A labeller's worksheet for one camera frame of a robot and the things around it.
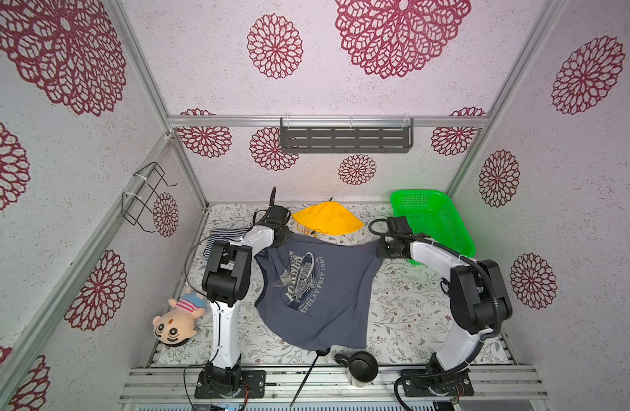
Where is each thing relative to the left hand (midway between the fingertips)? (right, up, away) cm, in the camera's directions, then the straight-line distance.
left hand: (281, 241), depth 105 cm
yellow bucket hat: (+20, +10, +7) cm, 23 cm away
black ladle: (+15, -34, -26) cm, 45 cm away
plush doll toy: (-28, -24, -28) cm, 47 cm away
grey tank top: (+15, -18, -12) cm, 27 cm away
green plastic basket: (+66, +13, +11) cm, 68 cm away
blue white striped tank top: (-25, +2, +3) cm, 25 cm away
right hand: (+40, -1, -8) cm, 41 cm away
